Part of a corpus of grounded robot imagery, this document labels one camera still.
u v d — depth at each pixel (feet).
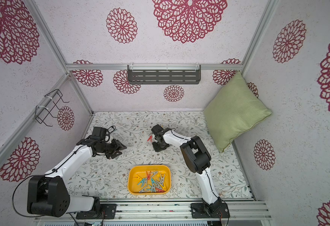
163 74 3.14
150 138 3.39
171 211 2.48
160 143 2.73
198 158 1.82
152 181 2.73
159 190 2.61
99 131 2.22
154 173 2.81
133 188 2.69
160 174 2.80
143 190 2.62
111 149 2.45
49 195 1.35
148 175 2.81
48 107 2.53
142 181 2.72
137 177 2.75
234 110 2.72
